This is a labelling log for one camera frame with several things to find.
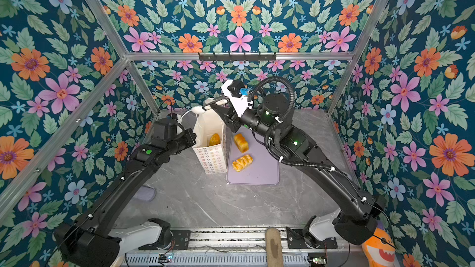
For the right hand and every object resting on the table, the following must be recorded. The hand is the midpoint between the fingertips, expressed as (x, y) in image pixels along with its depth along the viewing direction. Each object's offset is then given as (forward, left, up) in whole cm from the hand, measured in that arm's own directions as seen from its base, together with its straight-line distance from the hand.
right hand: (224, 91), depth 52 cm
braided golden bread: (+4, -2, -48) cm, 49 cm away
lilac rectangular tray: (+4, -13, -53) cm, 55 cm away
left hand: (+5, +15, -26) cm, 31 cm away
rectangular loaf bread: (+15, -1, -46) cm, 48 cm away
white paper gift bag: (-1, +10, -28) cm, 30 cm away
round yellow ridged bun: (+17, +13, -46) cm, 51 cm away
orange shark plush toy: (-31, -53, -45) cm, 76 cm away
